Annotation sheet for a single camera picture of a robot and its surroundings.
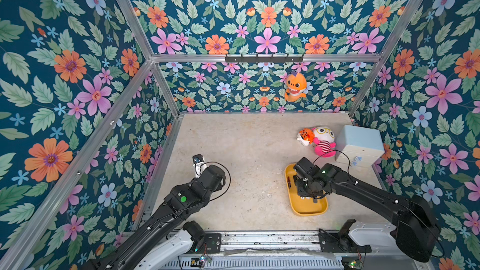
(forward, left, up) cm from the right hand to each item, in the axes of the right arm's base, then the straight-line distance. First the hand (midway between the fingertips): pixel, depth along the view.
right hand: (300, 191), depth 81 cm
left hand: (+1, +35, +11) cm, 37 cm away
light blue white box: (+20, -31, +7) cm, 37 cm away
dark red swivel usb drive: (+6, +4, -6) cm, 9 cm away
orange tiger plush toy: (+31, -7, 0) cm, 32 cm away
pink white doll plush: (+31, -17, -1) cm, 35 cm away
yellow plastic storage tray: (-4, -2, -7) cm, 8 cm away
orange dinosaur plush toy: (+49, 0, +20) cm, 53 cm away
